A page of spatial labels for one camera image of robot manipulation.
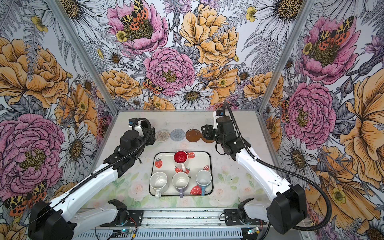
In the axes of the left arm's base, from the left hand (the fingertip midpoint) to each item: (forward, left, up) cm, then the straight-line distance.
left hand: (150, 133), depth 80 cm
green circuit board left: (-40, +10, -23) cm, 47 cm away
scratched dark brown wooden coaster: (+15, -22, -23) cm, 36 cm away
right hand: (-1, -29, +1) cm, 29 cm away
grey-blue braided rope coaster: (+16, -11, -23) cm, 30 cm away
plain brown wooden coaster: (+10, -32, -22) cm, 40 cm away
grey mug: (-7, -29, +9) cm, 32 cm away
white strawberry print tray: (-5, -4, -23) cm, 24 cm away
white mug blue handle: (-16, -28, -20) cm, 38 cm away
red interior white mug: (-4, -15, -19) cm, 24 cm away
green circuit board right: (-41, -51, -22) cm, 69 cm away
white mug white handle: (-18, -3, -21) cm, 27 cm away
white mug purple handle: (-17, -15, -21) cm, 31 cm away
